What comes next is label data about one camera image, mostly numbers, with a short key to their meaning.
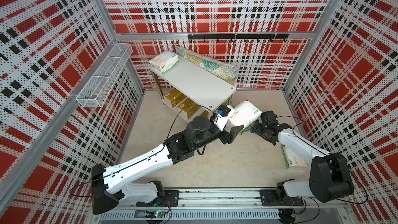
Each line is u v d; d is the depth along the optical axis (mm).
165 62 800
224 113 487
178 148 482
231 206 727
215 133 518
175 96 985
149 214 720
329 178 421
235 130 568
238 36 890
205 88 751
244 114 597
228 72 805
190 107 932
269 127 664
